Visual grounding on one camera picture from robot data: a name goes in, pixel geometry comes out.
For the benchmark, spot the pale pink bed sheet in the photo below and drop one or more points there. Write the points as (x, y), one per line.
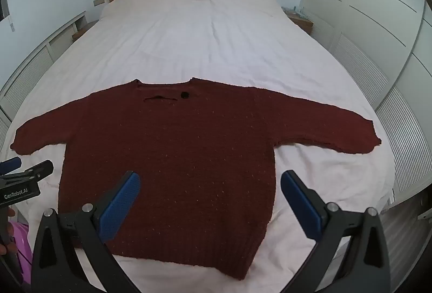
(209, 36)

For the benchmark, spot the person's left hand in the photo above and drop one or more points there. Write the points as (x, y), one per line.
(10, 247)

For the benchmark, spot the white panelled wardrobe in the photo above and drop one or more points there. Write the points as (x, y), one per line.
(371, 9)

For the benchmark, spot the dark red knitted sweater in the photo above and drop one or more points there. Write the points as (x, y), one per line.
(175, 158)

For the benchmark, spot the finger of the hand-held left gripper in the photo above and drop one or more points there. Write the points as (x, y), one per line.
(39, 171)
(11, 164)

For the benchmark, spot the wooden nightstand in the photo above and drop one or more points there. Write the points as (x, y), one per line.
(81, 31)
(302, 22)

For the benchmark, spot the wall socket plate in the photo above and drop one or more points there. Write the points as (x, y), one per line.
(98, 1)

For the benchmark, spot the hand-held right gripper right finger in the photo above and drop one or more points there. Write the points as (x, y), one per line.
(301, 207)

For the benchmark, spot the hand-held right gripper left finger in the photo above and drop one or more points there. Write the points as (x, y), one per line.
(120, 207)

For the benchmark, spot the pink plastic object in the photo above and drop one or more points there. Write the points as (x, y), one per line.
(22, 245)

